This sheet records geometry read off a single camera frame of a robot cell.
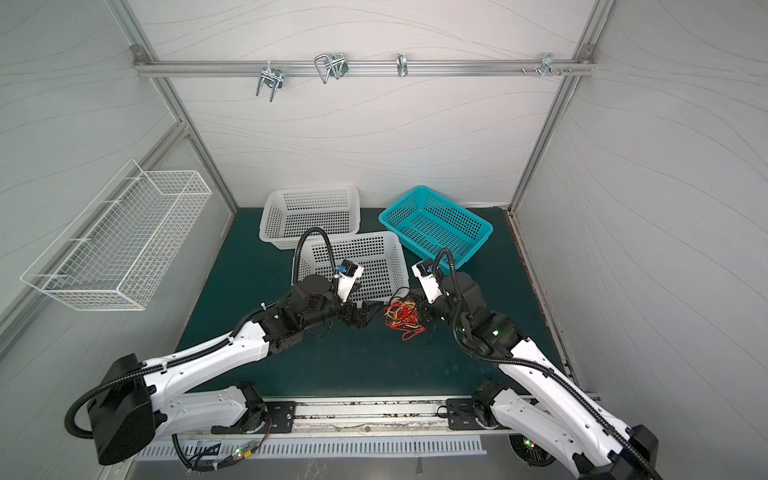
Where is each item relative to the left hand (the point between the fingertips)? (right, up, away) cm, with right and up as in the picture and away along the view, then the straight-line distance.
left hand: (368, 296), depth 75 cm
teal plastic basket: (+20, +20, +40) cm, 50 cm away
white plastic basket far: (-36, +25, +44) cm, 62 cm away
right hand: (+12, +2, -1) cm, 12 cm away
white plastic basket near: (+2, +9, +30) cm, 31 cm away
